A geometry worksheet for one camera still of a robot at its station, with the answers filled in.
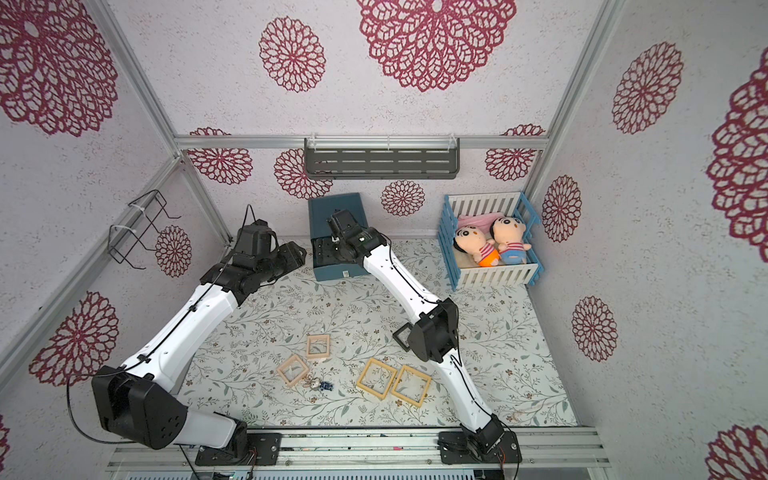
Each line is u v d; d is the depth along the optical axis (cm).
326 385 83
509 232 102
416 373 86
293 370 87
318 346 92
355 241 64
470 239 103
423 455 73
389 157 94
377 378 86
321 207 105
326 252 78
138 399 40
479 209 111
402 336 95
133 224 76
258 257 60
